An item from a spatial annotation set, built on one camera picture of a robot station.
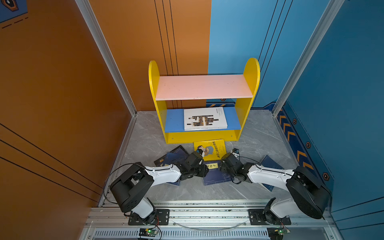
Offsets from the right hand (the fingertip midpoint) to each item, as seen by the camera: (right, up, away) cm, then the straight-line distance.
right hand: (221, 167), depth 90 cm
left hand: (-8, 0, -3) cm, 9 cm away
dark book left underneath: (-27, +9, +6) cm, 29 cm away
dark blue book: (-4, -5, -1) cm, 6 cm away
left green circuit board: (-38, -26, -19) cm, 50 cm away
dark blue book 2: (+29, +3, +1) cm, 29 cm away
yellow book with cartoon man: (-5, +9, +7) cm, 13 cm away
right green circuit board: (+23, -26, -19) cm, 40 cm away
